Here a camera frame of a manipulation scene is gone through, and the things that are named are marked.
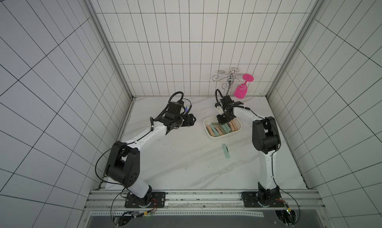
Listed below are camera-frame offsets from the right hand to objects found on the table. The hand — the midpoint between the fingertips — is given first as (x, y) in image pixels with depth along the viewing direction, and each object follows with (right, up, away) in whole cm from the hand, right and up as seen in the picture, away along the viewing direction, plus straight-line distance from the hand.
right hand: (222, 118), depth 104 cm
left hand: (-24, -1, -17) cm, 29 cm away
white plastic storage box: (-7, -8, -6) cm, 12 cm away
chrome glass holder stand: (-2, +29, -7) cm, 30 cm away
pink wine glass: (+12, +18, -3) cm, 22 cm away
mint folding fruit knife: (-1, -20, -14) cm, 24 cm away
